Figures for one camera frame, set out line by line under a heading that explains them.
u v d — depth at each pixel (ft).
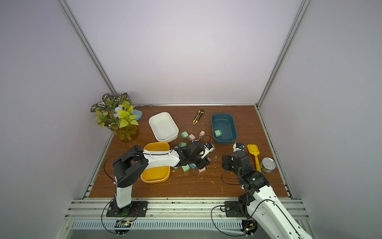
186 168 2.78
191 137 3.26
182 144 3.14
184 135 3.29
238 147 2.28
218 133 3.29
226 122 3.60
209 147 2.59
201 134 3.27
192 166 2.79
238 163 1.89
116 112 2.76
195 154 2.31
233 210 2.38
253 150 3.03
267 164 2.72
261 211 1.94
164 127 3.51
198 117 3.69
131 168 1.63
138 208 2.39
